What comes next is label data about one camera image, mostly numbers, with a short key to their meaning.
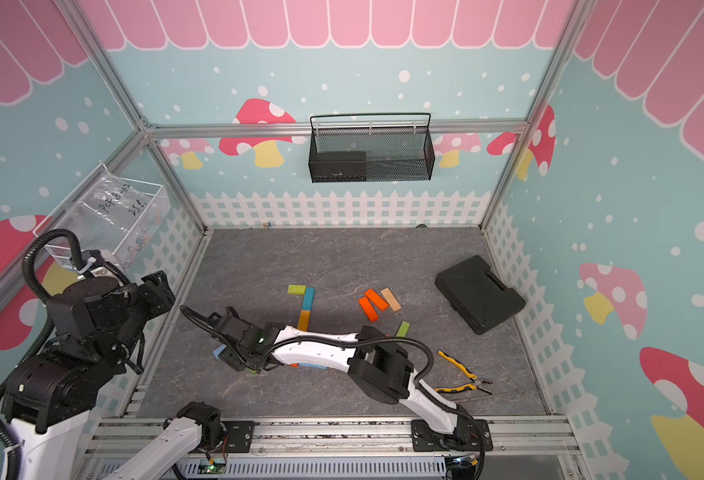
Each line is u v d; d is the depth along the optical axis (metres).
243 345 0.61
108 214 0.71
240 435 0.75
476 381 0.83
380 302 0.98
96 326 0.38
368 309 0.97
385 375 0.50
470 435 0.69
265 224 1.24
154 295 0.50
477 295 0.95
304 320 0.94
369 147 0.95
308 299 1.00
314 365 0.58
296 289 1.02
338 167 0.89
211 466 0.73
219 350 0.89
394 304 0.98
